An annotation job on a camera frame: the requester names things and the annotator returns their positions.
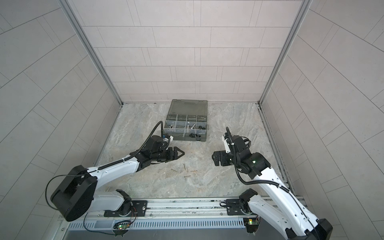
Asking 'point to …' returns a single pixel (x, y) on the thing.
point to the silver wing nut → (171, 125)
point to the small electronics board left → (121, 227)
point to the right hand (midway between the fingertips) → (219, 156)
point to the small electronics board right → (251, 224)
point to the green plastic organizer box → (186, 120)
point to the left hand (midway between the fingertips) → (185, 154)
